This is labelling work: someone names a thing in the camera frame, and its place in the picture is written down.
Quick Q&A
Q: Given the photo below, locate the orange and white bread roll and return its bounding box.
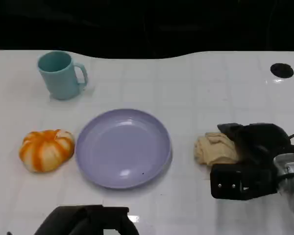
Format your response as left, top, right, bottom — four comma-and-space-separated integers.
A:
19, 129, 75, 173

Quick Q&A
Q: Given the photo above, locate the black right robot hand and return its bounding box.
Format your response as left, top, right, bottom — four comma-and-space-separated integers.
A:
217, 122, 292, 164

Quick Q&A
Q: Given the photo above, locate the beige towel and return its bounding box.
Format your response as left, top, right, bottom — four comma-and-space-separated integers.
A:
194, 132, 240, 166

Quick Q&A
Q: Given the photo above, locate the lilac plate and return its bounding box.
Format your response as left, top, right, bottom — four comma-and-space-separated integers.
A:
74, 108, 173, 190

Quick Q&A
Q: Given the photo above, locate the black backdrop cloth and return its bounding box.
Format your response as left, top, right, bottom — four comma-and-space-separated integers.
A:
0, 0, 294, 59

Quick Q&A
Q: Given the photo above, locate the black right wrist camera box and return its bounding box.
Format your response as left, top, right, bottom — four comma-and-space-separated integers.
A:
210, 163, 278, 201

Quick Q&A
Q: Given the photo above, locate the pale green mug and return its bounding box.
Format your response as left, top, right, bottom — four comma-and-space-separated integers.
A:
37, 50, 89, 100

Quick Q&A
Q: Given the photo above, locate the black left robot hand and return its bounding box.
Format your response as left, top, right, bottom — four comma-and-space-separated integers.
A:
33, 205, 140, 235

